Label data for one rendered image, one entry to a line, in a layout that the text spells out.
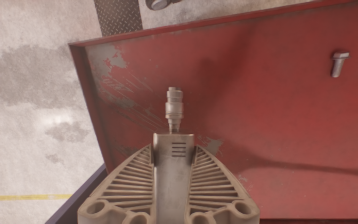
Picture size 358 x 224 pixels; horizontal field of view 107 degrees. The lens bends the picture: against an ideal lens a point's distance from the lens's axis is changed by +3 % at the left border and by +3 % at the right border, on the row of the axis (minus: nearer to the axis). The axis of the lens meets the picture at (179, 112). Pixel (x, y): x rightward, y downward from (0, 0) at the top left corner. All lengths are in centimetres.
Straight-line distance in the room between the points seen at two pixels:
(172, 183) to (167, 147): 4
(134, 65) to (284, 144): 34
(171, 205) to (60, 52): 150
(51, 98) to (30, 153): 75
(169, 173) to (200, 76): 17
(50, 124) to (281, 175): 181
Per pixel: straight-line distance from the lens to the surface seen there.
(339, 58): 34
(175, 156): 16
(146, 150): 17
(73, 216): 93
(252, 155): 34
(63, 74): 158
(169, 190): 18
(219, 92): 27
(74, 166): 191
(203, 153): 17
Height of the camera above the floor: 111
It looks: 73 degrees down
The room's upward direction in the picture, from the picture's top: 162 degrees counter-clockwise
